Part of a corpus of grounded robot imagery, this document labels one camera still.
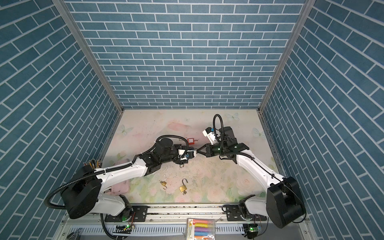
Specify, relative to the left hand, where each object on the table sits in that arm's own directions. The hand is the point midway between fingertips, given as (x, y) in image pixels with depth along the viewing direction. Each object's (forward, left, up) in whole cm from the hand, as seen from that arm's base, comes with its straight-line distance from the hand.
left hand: (192, 148), depth 81 cm
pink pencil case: (-17, +37, -13) cm, 43 cm away
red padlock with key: (+14, +1, -13) cm, 19 cm away
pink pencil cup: (-7, +50, -2) cm, 51 cm away
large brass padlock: (-15, +5, -17) cm, 23 cm away
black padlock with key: (-10, +5, +3) cm, 11 cm away
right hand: (-2, -3, +2) cm, 4 cm away
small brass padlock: (-13, +16, -17) cm, 27 cm away
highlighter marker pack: (-35, -4, -14) cm, 38 cm away
